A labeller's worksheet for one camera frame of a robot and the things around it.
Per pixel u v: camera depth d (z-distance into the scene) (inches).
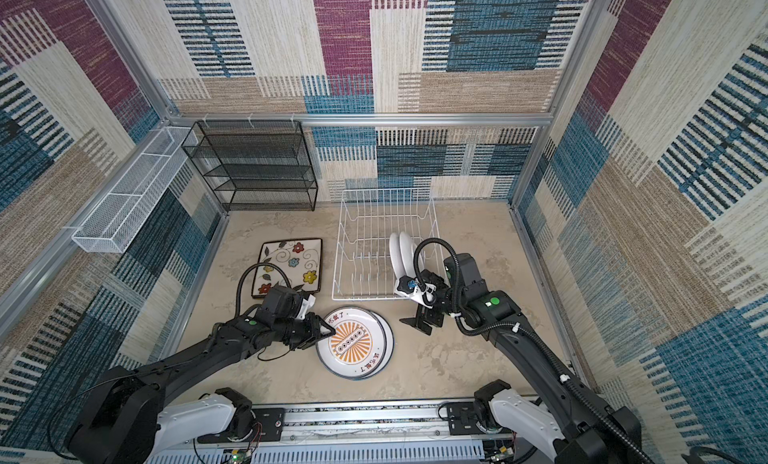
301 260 39.7
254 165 42.8
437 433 28.7
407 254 34.3
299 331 28.7
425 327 26.4
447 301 25.0
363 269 39.0
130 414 15.8
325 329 31.7
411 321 27.7
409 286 24.7
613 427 14.6
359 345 32.8
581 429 15.3
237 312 27.9
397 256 33.5
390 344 33.2
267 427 28.9
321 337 29.9
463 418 28.7
